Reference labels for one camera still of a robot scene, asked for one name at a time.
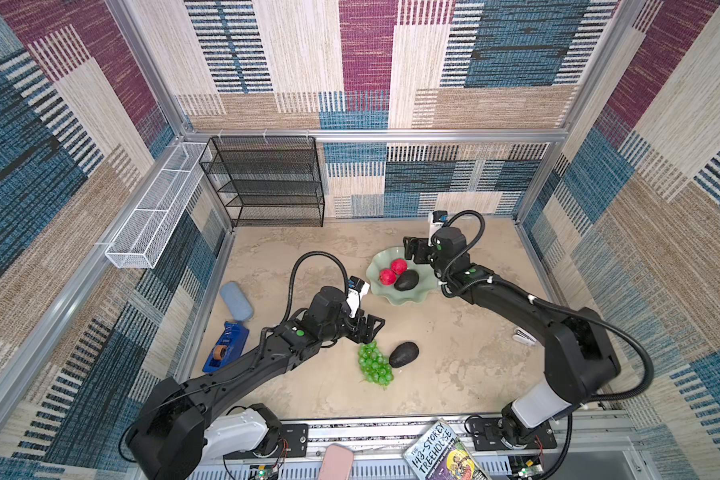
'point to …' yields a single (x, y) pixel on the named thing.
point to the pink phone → (337, 463)
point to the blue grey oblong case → (236, 301)
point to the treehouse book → (439, 454)
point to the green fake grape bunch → (374, 366)
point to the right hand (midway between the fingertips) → (419, 242)
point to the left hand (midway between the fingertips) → (376, 314)
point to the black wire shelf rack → (267, 181)
